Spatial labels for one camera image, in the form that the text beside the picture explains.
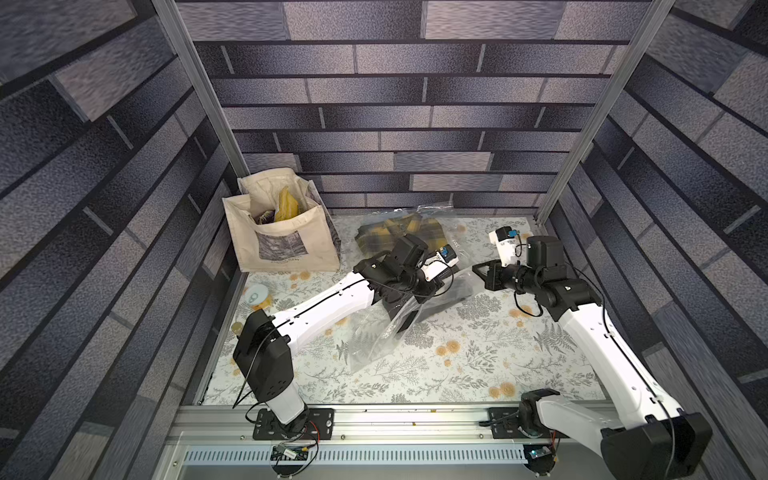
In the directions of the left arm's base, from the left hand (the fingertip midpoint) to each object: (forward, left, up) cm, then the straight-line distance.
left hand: (440, 279), depth 76 cm
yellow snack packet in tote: (+26, +46, +1) cm, 53 cm away
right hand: (+3, -9, +2) cm, 10 cm away
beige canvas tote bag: (+16, +45, +4) cm, 48 cm away
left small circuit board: (-36, +37, -23) cm, 57 cm away
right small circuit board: (-36, -25, -25) cm, 50 cm away
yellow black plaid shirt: (+32, +18, -18) cm, 41 cm away
